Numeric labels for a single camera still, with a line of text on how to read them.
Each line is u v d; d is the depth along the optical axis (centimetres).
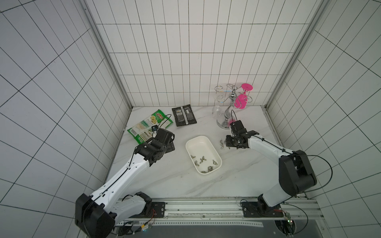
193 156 91
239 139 66
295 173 45
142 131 102
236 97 89
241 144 65
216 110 94
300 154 47
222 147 95
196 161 89
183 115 112
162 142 58
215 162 89
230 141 83
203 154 92
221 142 97
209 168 86
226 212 73
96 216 37
